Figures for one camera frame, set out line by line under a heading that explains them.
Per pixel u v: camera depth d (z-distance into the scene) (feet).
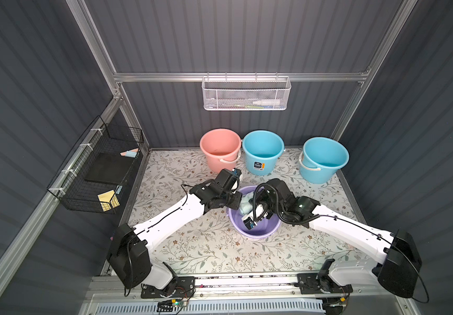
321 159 3.55
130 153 2.67
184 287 2.40
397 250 1.35
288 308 2.53
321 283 2.16
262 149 3.58
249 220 2.17
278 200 1.89
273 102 2.86
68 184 2.03
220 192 1.96
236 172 2.36
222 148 3.71
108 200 1.96
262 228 2.87
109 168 2.43
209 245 2.77
